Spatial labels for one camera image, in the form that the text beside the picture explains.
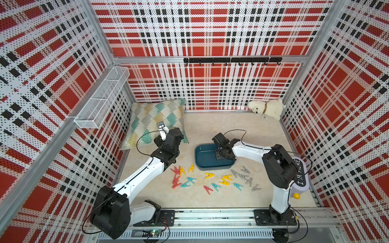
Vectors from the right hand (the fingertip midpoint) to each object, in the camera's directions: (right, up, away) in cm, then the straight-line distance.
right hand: (222, 153), depth 95 cm
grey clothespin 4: (+15, -14, -9) cm, 22 cm away
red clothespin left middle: (-28, -14, -9) cm, 33 cm away
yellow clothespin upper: (-19, -9, -5) cm, 21 cm away
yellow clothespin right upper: (+2, -12, -8) cm, 15 cm away
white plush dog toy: (+41, +31, +19) cm, 55 cm away
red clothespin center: (-10, -17, -12) cm, 24 cm away
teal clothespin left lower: (-23, -16, -11) cm, 30 cm away
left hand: (-30, +14, -12) cm, 36 cm away
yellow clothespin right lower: (0, -15, -10) cm, 18 cm away
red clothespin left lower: (-29, -16, -11) cm, 35 cm away
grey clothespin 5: (+16, -17, -13) cm, 27 cm away
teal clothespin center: (-5, -17, -11) cm, 21 cm away
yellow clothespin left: (-25, -9, -6) cm, 28 cm away
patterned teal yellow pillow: (-50, +16, -4) cm, 52 cm away
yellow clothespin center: (-9, -11, -7) cm, 16 cm away
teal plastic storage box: (-11, -3, -3) cm, 12 cm away
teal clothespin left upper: (-19, -14, -9) cm, 25 cm away
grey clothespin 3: (+11, -12, -9) cm, 19 cm away
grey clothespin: (+13, -9, -5) cm, 17 cm away
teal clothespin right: (+7, -16, -11) cm, 21 cm away
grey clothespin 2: (+6, -11, -6) cm, 14 cm away
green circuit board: (-37, -33, -26) cm, 55 cm away
